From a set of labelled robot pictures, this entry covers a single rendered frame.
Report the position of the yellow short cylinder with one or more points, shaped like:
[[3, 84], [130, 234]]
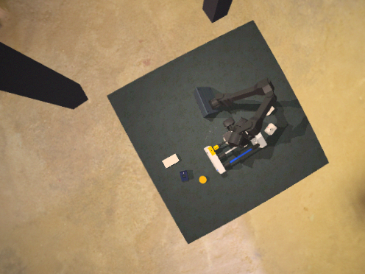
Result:
[[202, 179]]

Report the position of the white flat bar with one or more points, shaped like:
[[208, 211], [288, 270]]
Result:
[[170, 160]]

